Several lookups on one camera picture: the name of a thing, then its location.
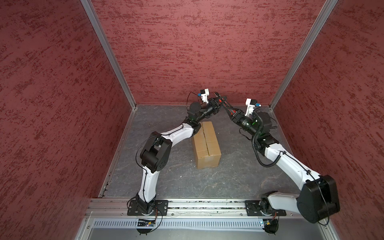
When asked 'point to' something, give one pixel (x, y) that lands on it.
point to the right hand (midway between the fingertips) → (224, 111)
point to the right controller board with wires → (271, 226)
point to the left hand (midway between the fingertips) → (228, 100)
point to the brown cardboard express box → (206, 146)
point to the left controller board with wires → (142, 222)
